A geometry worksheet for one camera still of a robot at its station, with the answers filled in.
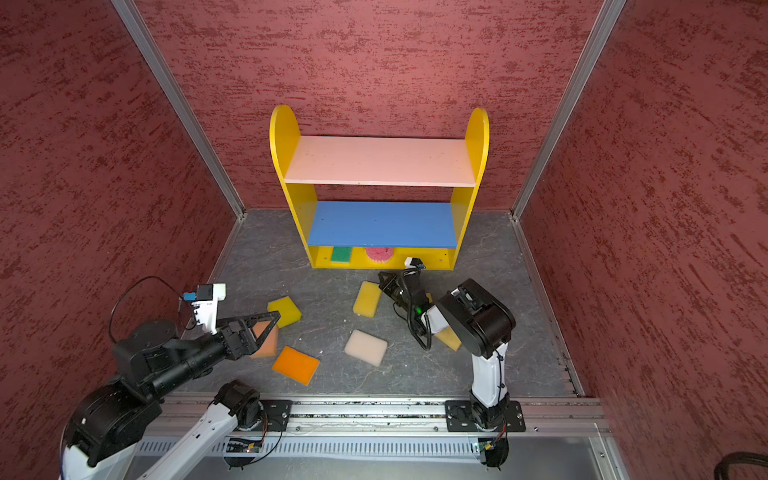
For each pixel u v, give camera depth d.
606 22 0.73
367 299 0.95
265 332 0.53
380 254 1.03
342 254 1.03
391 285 0.84
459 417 0.74
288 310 0.94
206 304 0.52
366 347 0.85
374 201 1.18
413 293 0.73
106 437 0.37
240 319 0.50
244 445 0.72
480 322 0.53
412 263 0.89
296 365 0.81
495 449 0.71
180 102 0.88
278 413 0.74
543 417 0.76
